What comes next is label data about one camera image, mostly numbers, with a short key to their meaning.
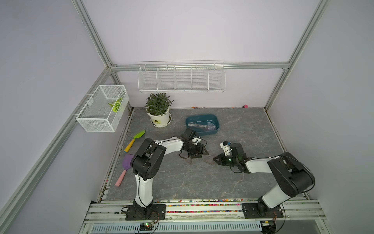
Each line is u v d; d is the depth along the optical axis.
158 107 0.97
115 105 0.81
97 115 0.68
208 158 0.93
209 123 1.09
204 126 1.08
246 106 1.24
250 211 0.74
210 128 1.07
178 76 1.00
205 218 0.73
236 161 0.74
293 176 0.47
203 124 1.09
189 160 0.91
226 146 0.86
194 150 0.83
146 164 0.51
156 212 0.74
